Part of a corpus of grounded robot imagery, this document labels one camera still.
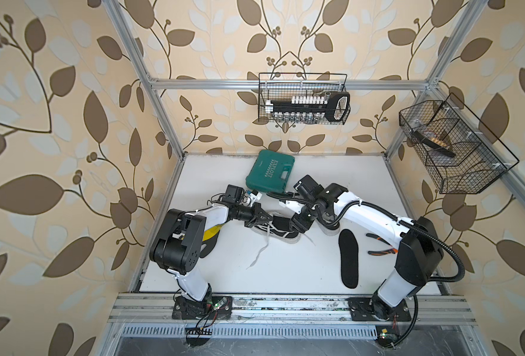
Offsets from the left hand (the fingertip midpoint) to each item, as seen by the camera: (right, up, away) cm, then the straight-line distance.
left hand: (269, 216), depth 86 cm
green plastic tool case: (0, +18, +22) cm, 28 cm away
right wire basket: (+64, +23, -14) cm, 69 cm away
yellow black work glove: (-24, -9, +2) cm, 26 cm away
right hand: (+11, -1, -2) cm, 11 cm away
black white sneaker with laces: (+4, -5, -1) cm, 6 cm away
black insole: (+5, -3, +2) cm, 6 cm away
